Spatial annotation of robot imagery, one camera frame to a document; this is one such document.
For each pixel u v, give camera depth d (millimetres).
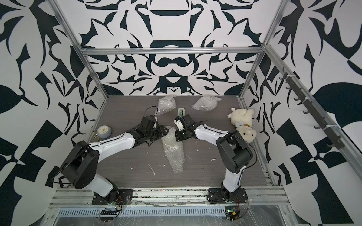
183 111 1047
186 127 728
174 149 868
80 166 440
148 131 707
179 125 852
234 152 481
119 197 721
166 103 1081
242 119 955
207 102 1083
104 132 940
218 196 742
